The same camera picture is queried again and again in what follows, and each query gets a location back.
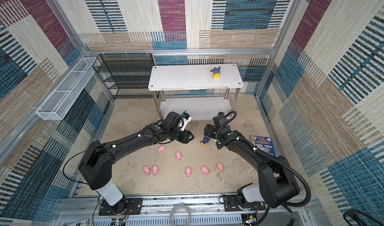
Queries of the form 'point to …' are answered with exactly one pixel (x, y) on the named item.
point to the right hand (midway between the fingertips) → (210, 132)
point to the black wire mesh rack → (126, 71)
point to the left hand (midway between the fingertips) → (192, 134)
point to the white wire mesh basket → (55, 106)
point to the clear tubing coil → (181, 204)
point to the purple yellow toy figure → (205, 141)
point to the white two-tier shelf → (203, 91)
